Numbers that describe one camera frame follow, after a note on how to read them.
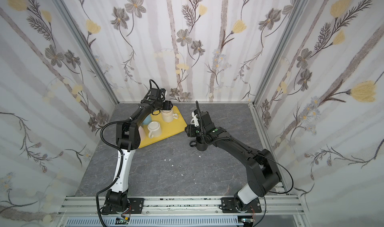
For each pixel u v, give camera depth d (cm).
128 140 65
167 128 107
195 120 69
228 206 73
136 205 73
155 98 86
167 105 98
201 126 65
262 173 44
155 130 96
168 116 104
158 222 70
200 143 92
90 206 75
